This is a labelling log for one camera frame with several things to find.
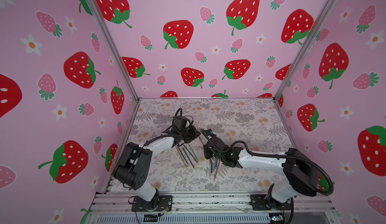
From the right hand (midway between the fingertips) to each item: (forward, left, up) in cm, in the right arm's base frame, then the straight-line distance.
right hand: (201, 149), depth 83 cm
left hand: (+11, 0, +1) cm, 11 cm away
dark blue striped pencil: (-1, +8, -9) cm, 12 cm away
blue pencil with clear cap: (+2, +5, -10) cm, 11 cm away
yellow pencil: (+1, +14, -10) cm, 17 cm away
